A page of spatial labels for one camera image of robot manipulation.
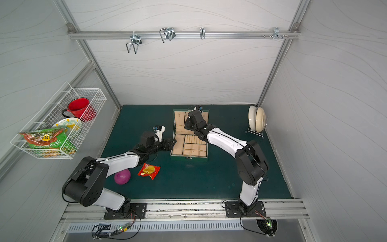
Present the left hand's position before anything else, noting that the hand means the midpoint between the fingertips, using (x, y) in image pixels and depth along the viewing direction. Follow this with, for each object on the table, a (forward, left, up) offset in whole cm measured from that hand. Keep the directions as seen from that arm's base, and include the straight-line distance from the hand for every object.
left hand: (173, 140), depth 89 cm
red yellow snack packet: (-15, +13, -9) cm, 22 cm away
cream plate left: (+14, -49, +6) cm, 51 cm away
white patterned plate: (-7, +44, +24) cm, 50 cm away
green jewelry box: (-1, -9, -6) cm, 11 cm away
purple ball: (-21, +25, -5) cm, 33 cm away
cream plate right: (+13, -54, +5) cm, 56 cm away
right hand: (+10, -9, +8) cm, 15 cm away
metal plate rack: (+11, -56, -7) cm, 57 cm away
